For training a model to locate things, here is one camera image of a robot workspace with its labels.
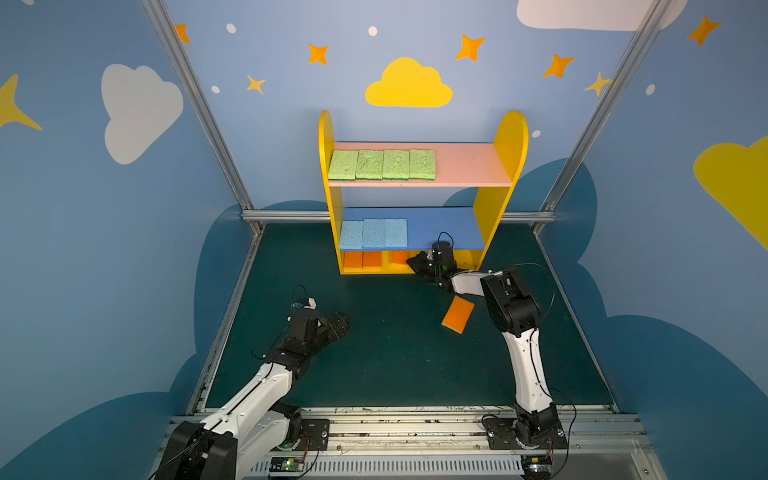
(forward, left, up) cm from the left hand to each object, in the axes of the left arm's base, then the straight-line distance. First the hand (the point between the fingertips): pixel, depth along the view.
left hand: (338, 320), depth 87 cm
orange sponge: (+26, -2, -4) cm, 27 cm away
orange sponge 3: (+27, -19, -3) cm, 33 cm away
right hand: (+27, -21, -3) cm, 35 cm away
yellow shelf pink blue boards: (+50, -17, +5) cm, 53 cm away
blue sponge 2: (+28, -10, +8) cm, 31 cm away
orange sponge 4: (+6, -38, -6) cm, 39 cm away
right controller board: (-34, -52, -8) cm, 63 cm away
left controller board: (-35, +9, -8) cm, 37 cm away
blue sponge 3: (+29, -17, +8) cm, 35 cm away
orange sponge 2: (+27, -9, -4) cm, 29 cm away
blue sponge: (+27, -2, +8) cm, 29 cm away
